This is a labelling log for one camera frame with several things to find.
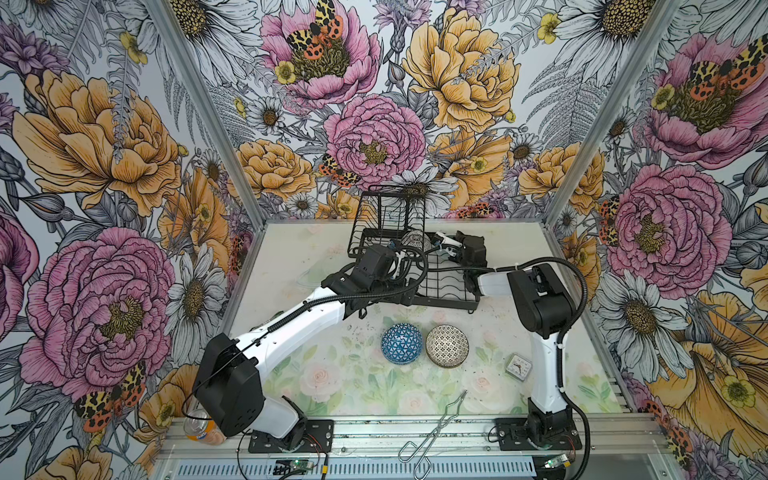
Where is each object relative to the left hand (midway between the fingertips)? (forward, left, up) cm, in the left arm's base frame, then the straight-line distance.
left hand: (398, 290), depth 81 cm
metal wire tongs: (-34, -2, -17) cm, 38 cm away
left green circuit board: (-36, +26, -18) cm, 48 cm away
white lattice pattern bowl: (+29, -8, -11) cm, 32 cm away
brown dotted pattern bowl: (-9, -14, -15) cm, 23 cm away
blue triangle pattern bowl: (-8, -1, -15) cm, 17 cm away
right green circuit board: (-37, -37, -17) cm, 55 cm away
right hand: (+27, -23, -8) cm, 36 cm away
